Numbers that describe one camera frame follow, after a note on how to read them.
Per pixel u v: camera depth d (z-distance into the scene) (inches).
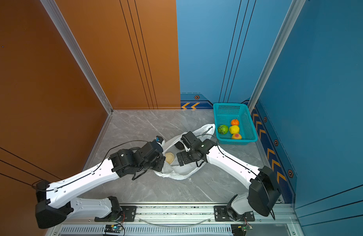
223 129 39.3
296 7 27.5
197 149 21.9
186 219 28.7
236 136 38.4
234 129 40.1
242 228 27.5
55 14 28.0
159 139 25.0
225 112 45.7
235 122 42.1
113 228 27.9
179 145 36.3
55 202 15.3
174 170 32.0
